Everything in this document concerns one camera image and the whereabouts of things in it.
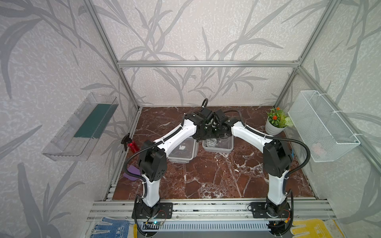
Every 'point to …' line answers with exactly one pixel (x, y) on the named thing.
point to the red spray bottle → (127, 141)
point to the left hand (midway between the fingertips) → (206, 136)
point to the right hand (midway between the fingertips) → (206, 134)
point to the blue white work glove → (119, 228)
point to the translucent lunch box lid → (184, 151)
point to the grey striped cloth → (210, 142)
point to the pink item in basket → (318, 148)
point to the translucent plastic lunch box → (219, 144)
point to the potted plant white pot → (272, 130)
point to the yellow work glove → (318, 228)
